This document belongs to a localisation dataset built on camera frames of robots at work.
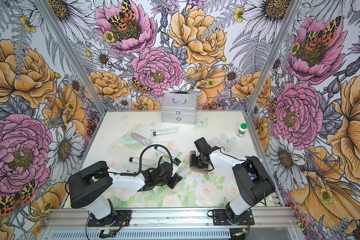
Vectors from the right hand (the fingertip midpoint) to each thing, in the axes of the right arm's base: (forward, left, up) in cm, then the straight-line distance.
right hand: (192, 168), depth 89 cm
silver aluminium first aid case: (+43, +7, +8) cm, 44 cm away
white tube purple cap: (-2, +5, -1) cm, 5 cm away
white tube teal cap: (+29, +18, 0) cm, 34 cm away
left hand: (-6, +9, -2) cm, 11 cm away
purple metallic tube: (+23, +34, -2) cm, 41 cm away
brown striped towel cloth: (-2, -3, 0) cm, 4 cm away
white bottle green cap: (+23, -34, +3) cm, 41 cm away
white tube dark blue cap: (+18, -16, -1) cm, 24 cm away
